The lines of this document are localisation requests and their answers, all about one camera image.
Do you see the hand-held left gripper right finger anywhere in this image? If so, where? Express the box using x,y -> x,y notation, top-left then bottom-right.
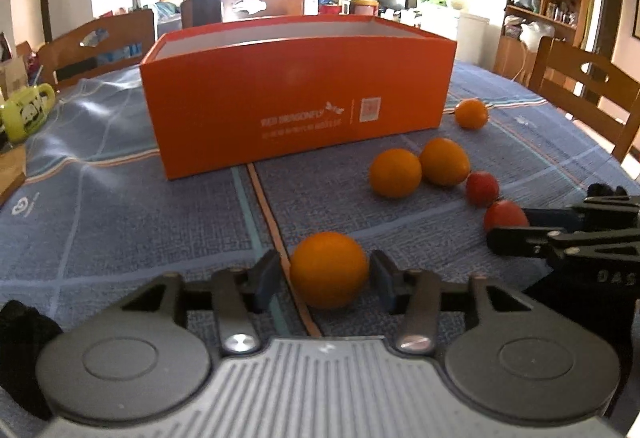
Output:
369,251 -> 528,355

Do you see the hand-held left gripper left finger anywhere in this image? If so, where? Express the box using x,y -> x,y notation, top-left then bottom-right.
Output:
120,249 -> 282,355

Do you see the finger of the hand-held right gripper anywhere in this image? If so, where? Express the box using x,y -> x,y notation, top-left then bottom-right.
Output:
487,224 -> 640,269
527,183 -> 640,226

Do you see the red tomato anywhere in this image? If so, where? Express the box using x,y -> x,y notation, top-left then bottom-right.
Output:
483,200 -> 530,233
466,171 -> 500,208

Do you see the large orange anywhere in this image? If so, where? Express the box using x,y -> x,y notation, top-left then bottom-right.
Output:
290,232 -> 370,310

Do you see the orange cardboard box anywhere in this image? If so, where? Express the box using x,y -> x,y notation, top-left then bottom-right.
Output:
139,15 -> 458,180

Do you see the small orange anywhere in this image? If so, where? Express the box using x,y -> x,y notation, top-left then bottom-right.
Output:
455,99 -> 490,130

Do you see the wooden chair with slatted back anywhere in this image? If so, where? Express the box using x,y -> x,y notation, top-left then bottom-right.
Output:
529,36 -> 640,164

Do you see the blue patterned tablecloth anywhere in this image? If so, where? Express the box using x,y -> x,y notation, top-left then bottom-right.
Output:
0,61 -> 640,438

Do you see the white plastic bag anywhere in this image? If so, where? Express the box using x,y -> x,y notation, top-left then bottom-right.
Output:
520,21 -> 556,52

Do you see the dark cloth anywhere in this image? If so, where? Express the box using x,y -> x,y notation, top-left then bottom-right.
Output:
0,301 -> 64,420

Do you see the wooden board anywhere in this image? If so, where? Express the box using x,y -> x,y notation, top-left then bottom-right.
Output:
0,145 -> 28,205

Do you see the wooden chair with oval cutout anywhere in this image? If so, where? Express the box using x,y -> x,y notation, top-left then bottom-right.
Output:
37,8 -> 156,92
221,0 -> 321,22

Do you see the green mug with black print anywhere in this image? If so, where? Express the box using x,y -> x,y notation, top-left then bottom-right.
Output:
0,83 -> 57,145

